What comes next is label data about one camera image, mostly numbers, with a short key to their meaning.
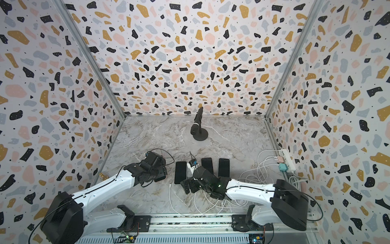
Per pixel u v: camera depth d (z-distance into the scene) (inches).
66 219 15.4
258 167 36.7
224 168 36.5
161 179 31.5
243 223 29.0
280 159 38.4
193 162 27.8
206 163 37.0
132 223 26.8
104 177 34.3
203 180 23.4
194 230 28.9
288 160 37.5
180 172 35.4
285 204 16.6
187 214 30.7
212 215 30.7
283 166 36.5
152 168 26.1
